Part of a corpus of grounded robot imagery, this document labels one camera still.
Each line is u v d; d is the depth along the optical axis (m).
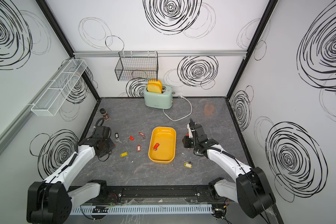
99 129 0.67
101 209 0.72
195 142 0.66
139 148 0.91
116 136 0.96
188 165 0.84
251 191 0.40
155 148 0.91
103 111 0.99
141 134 0.98
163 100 1.11
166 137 0.94
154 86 0.98
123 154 0.89
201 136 0.65
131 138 0.96
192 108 1.11
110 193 0.73
